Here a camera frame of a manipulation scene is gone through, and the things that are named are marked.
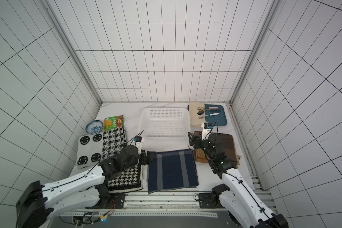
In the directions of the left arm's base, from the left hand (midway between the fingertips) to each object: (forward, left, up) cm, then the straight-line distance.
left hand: (148, 155), depth 80 cm
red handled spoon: (+44, -38, -8) cm, 58 cm away
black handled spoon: (+41, -38, -9) cm, 56 cm away
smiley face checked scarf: (+7, +37, -7) cm, 39 cm away
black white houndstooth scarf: (-12, +9, -5) cm, 16 cm away
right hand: (+9, -23, +10) cm, 27 cm away
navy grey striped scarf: (-6, -13, -8) cm, 17 cm away
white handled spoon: (+36, -38, -9) cm, 53 cm away
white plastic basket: (+26, -8, -9) cm, 29 cm away
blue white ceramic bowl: (+25, +45, -8) cm, 52 cm away
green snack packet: (+28, +32, -8) cm, 44 cm away
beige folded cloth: (+36, -31, -9) cm, 48 cm away
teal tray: (+32, -51, -8) cm, 61 cm away
